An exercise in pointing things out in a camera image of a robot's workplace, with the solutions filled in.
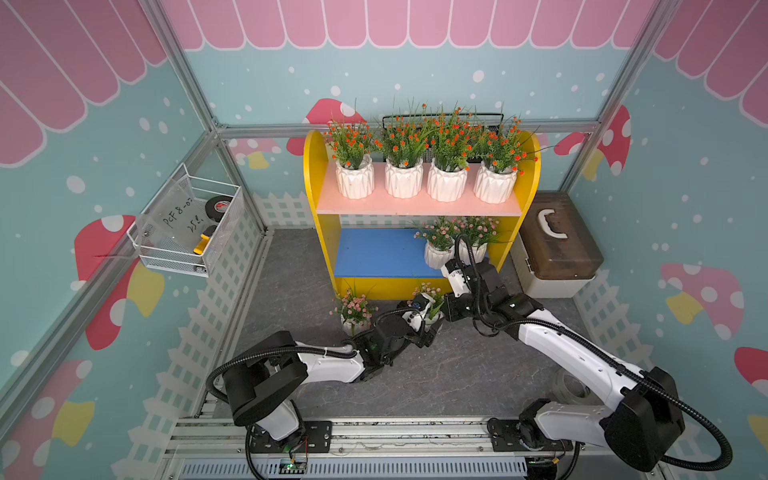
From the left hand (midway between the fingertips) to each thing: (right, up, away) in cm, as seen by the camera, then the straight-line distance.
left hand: (430, 313), depth 82 cm
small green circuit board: (-35, -36, -10) cm, 51 cm away
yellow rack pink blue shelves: (-11, +19, +15) cm, 27 cm away
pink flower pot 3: (-21, +1, -1) cm, 21 cm away
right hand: (+1, +3, -2) cm, 4 cm away
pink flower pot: (+3, +20, +1) cm, 20 cm away
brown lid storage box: (+40, +17, +10) cm, 45 cm away
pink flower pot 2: (+13, +23, -3) cm, 26 cm away
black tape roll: (-58, +29, -2) cm, 65 cm away
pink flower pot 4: (0, +4, -10) cm, 11 cm away
